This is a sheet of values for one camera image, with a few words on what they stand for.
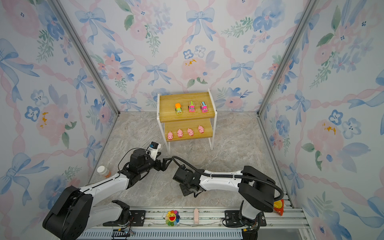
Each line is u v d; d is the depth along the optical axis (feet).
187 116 2.41
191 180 2.03
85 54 2.81
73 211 1.50
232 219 2.40
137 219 2.44
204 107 2.42
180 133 2.80
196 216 2.38
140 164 2.26
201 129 2.87
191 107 2.45
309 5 2.26
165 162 2.55
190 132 2.81
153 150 2.47
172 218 2.41
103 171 2.70
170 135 2.75
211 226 2.38
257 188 1.45
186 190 2.39
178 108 2.40
